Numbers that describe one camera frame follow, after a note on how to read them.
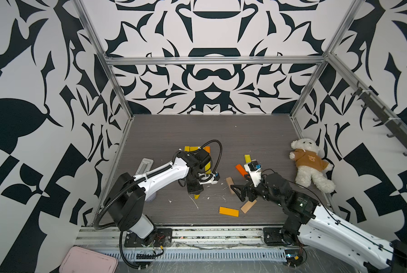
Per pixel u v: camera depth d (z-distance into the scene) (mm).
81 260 684
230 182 900
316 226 503
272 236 743
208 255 870
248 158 989
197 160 607
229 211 813
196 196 827
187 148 1016
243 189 634
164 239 739
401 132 554
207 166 898
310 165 892
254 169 627
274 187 549
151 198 833
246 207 813
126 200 429
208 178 700
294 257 711
